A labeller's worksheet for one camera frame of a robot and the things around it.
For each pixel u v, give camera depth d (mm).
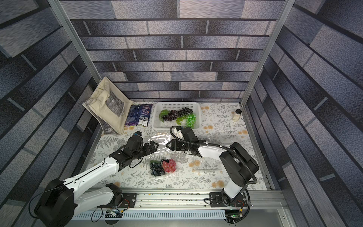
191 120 1023
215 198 737
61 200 404
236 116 1035
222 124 1067
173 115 1059
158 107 1063
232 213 711
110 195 618
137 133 775
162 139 881
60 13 711
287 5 696
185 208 733
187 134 699
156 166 800
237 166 457
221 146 517
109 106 942
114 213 709
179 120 1042
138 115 1067
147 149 743
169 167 790
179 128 813
